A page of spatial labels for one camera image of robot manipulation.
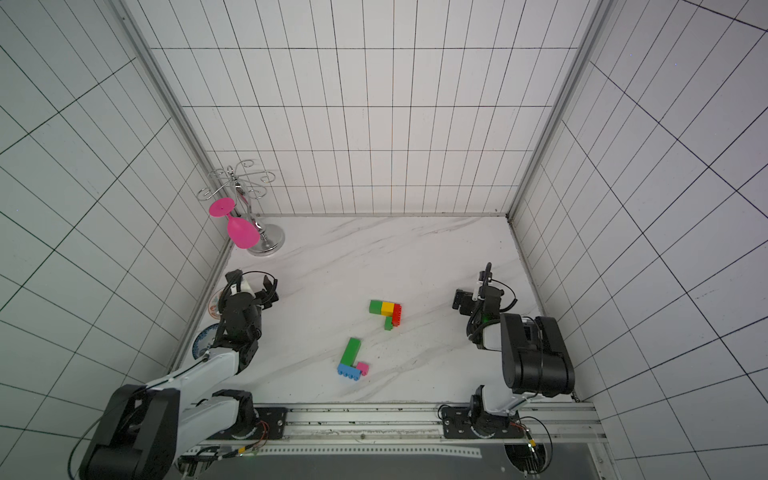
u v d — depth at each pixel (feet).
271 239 3.64
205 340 2.75
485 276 2.67
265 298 2.61
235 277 2.36
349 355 2.71
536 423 2.27
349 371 2.61
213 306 2.95
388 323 2.95
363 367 2.62
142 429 1.36
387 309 2.98
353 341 2.80
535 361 1.49
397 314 2.95
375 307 3.00
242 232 3.05
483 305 2.42
